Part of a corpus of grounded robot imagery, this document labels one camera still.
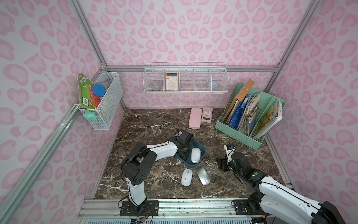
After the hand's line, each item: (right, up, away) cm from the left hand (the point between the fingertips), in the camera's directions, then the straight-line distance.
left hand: (190, 141), depth 95 cm
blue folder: (+32, +20, 0) cm, 38 cm away
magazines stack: (+37, +19, -8) cm, 42 cm away
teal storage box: (-2, -12, -7) cm, 14 cm away
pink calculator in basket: (-13, +40, 0) cm, 42 cm away
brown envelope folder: (+28, +28, -15) cm, 42 cm away
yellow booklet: (+50, +18, -11) cm, 54 cm away
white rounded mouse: (+3, -8, -5) cm, 10 cm away
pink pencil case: (+5, +16, +16) cm, 23 cm away
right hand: (+17, -8, -11) cm, 22 cm away
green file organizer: (+34, +5, -1) cm, 34 cm away
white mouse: (-3, -19, -13) cm, 23 cm away
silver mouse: (+7, -19, -12) cm, 23 cm away
